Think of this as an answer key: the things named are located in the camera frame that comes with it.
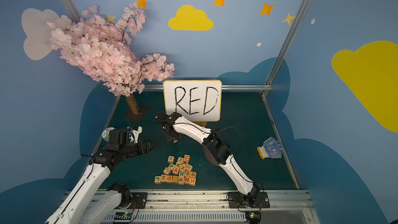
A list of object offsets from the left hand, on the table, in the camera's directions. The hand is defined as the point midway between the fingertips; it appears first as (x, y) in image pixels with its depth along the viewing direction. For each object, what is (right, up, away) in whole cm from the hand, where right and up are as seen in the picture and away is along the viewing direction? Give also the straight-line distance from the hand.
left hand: (153, 143), depth 79 cm
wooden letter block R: (+10, -1, +9) cm, 13 cm away
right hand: (+9, +1, +14) cm, 17 cm away
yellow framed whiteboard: (+22, +23, +14) cm, 35 cm away
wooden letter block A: (+11, -16, +3) cm, 19 cm away
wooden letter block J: (+2, -19, -1) cm, 19 cm away
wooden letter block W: (+15, -17, +1) cm, 22 cm away
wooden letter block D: (+21, -17, +1) cm, 27 cm away
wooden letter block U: (+17, -10, +7) cm, 21 cm away
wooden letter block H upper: (+8, -11, +7) cm, 15 cm away
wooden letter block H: (+20, -20, -1) cm, 28 cm away
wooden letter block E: (+18, -16, +1) cm, 24 cm away
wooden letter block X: (+16, -12, +5) cm, 21 cm away
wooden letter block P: (+9, -14, +3) cm, 17 cm away
